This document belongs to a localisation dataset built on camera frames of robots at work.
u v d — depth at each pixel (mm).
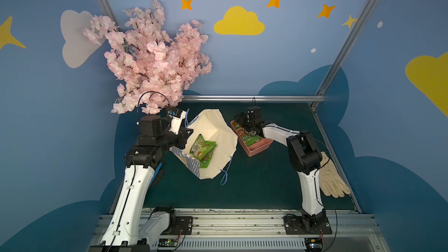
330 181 864
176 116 595
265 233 743
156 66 546
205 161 840
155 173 875
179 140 615
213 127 982
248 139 1011
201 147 908
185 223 769
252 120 838
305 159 578
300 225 733
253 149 908
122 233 373
